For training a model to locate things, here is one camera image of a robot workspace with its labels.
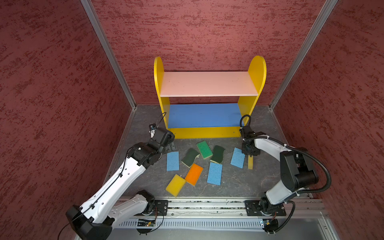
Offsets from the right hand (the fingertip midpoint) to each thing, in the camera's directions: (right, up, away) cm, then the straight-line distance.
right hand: (248, 154), depth 91 cm
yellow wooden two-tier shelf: (-25, +21, -4) cm, 33 cm away
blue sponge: (-48, -4, -2) cm, 48 cm away
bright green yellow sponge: (-28, +2, +3) cm, 28 cm away
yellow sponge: (-2, -3, -6) cm, 7 cm away
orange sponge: (-35, -11, -6) cm, 37 cm away
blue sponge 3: (-22, -10, -7) cm, 25 cm away
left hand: (-50, +7, -17) cm, 53 cm away
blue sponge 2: (-7, -3, +1) cm, 7 cm away
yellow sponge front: (-44, -15, -12) cm, 48 cm away
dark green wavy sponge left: (-37, -2, 0) cm, 37 cm away
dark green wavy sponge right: (-19, 0, +1) cm, 19 cm away
